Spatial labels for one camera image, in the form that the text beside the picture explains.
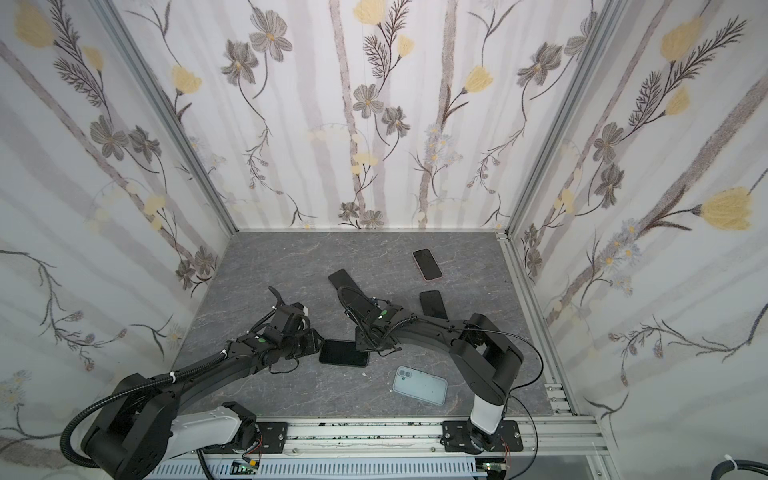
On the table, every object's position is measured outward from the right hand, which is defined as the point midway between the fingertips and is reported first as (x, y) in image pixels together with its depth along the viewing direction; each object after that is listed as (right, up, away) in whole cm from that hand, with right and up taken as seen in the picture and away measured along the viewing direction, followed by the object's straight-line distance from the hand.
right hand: (355, 337), depth 86 cm
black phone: (-4, -5, +1) cm, 7 cm away
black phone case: (-4, -5, +2) cm, 7 cm away
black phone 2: (+24, +8, +13) cm, 29 cm away
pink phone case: (+21, +19, +23) cm, 37 cm away
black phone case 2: (+24, +8, +13) cm, 29 cm away
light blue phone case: (+19, -13, -3) cm, 23 cm away
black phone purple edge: (-7, +16, +19) cm, 26 cm away
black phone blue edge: (+24, +21, +26) cm, 41 cm away
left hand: (-11, 0, +2) cm, 11 cm away
